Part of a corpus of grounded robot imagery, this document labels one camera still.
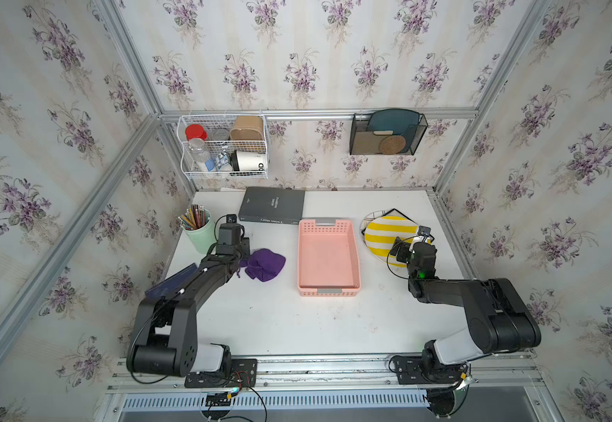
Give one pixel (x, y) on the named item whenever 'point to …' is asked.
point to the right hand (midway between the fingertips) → (413, 240)
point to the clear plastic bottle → (199, 156)
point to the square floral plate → (393, 213)
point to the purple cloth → (263, 265)
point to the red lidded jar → (195, 131)
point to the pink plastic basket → (328, 263)
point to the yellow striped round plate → (382, 233)
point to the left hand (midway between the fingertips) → (241, 243)
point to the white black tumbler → (248, 161)
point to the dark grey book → (273, 205)
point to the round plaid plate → (371, 216)
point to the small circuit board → (218, 399)
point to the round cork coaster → (392, 145)
